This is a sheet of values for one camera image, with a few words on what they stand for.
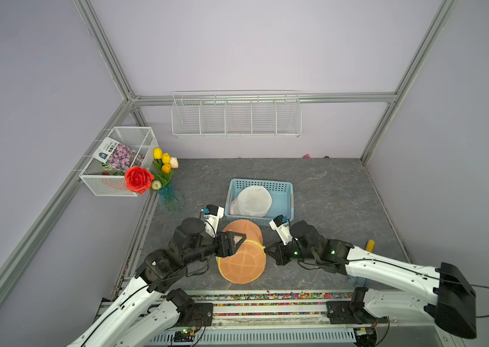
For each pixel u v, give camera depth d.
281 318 0.74
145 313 0.45
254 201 1.02
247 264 0.74
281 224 0.68
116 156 0.73
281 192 1.05
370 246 0.89
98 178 0.74
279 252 0.64
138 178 0.65
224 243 0.58
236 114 0.99
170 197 0.93
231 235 0.59
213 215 0.60
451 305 0.39
